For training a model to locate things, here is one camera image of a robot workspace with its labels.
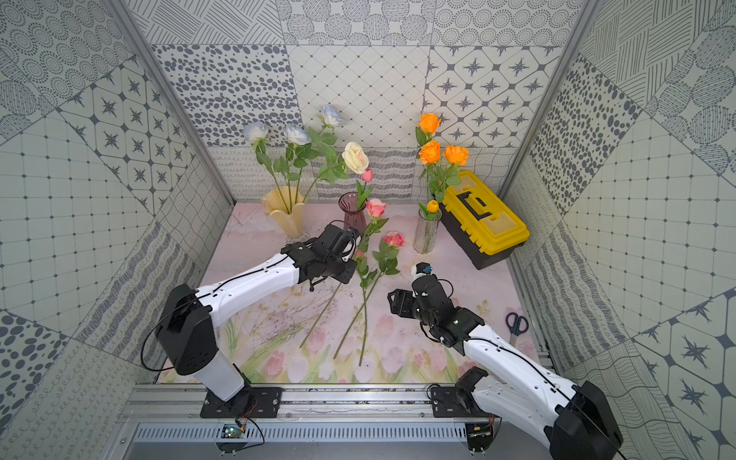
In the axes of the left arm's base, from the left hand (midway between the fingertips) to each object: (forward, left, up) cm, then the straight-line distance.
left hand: (352, 261), depth 85 cm
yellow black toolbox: (+16, -41, +2) cm, 44 cm away
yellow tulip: (+9, -23, +14) cm, 28 cm away
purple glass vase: (+16, +1, +3) cm, 16 cm away
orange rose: (+25, -31, +20) cm, 45 cm away
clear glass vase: (+16, -24, -4) cm, 30 cm away
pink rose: (+14, -7, +8) cm, 18 cm away
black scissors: (-12, -52, -17) cm, 56 cm away
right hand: (-10, -14, -4) cm, 18 cm away
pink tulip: (+21, -3, +9) cm, 23 cm away
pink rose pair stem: (+17, -13, -11) cm, 24 cm away
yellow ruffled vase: (+15, +22, 0) cm, 26 cm away
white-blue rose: (+28, +17, +20) cm, 39 cm away
